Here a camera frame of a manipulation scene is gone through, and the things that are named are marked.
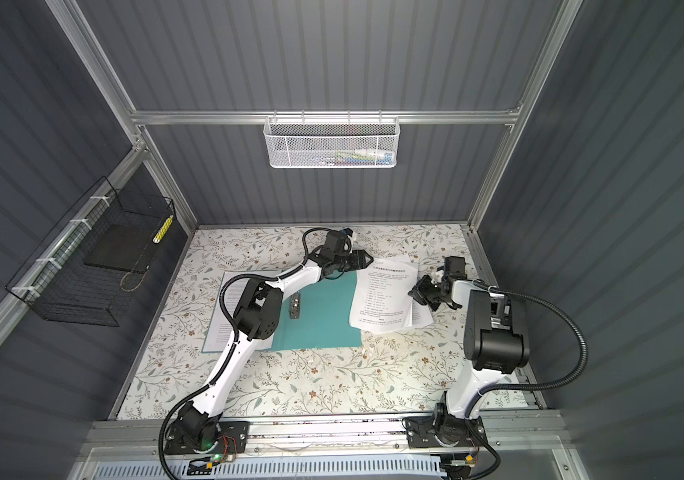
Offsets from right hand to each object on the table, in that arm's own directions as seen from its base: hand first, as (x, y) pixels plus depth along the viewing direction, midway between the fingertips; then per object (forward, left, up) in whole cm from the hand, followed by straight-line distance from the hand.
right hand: (413, 292), depth 97 cm
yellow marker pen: (+6, +72, +26) cm, 77 cm away
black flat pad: (-4, +77, +29) cm, 82 cm away
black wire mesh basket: (-10, +83, +28) cm, 88 cm away
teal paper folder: (-6, +32, -3) cm, 33 cm away
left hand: (+15, +15, 0) cm, 21 cm away
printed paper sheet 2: (-1, +10, -3) cm, 11 cm away
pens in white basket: (+31, +18, +31) cm, 47 cm away
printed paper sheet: (-13, +61, -2) cm, 63 cm away
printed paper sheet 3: (-7, -2, -1) cm, 7 cm away
